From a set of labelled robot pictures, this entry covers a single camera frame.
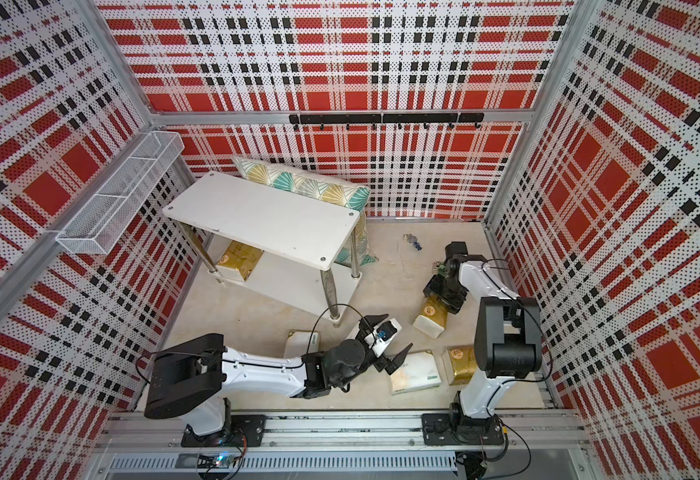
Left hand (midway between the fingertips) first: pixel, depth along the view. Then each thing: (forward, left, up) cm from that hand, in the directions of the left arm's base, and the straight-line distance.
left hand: (401, 328), depth 76 cm
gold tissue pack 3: (-6, -17, -8) cm, 19 cm away
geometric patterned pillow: (+27, +13, +21) cm, 37 cm away
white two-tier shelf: (+12, +25, +19) cm, 34 cm away
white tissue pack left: (+1, +28, -12) cm, 30 cm away
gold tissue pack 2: (+5, -9, -5) cm, 12 cm away
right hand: (+14, -13, -9) cm, 22 cm away
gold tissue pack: (+25, +49, -2) cm, 55 cm away
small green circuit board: (-27, +45, -13) cm, 54 cm away
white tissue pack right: (-8, -5, -10) cm, 14 cm away
